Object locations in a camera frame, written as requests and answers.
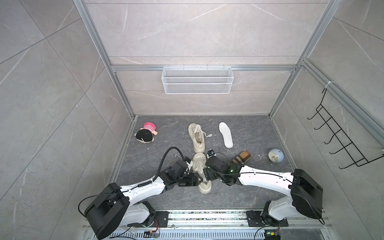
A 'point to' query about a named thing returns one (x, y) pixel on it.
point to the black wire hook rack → (355, 155)
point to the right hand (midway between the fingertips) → (211, 169)
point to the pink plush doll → (145, 134)
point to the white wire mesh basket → (197, 80)
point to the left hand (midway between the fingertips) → (201, 179)
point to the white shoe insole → (226, 133)
